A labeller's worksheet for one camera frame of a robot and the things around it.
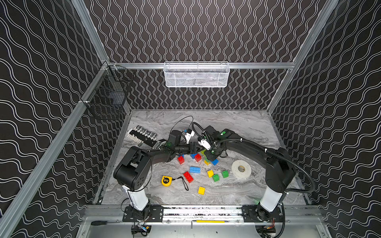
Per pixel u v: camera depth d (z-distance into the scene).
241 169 0.90
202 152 0.78
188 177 0.86
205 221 0.72
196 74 1.03
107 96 0.92
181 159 0.90
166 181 0.84
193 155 0.92
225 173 0.87
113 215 0.76
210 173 0.86
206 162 0.92
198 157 0.91
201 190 0.80
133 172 0.48
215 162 0.90
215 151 0.73
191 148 0.80
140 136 1.04
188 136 0.84
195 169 0.88
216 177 0.85
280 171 0.47
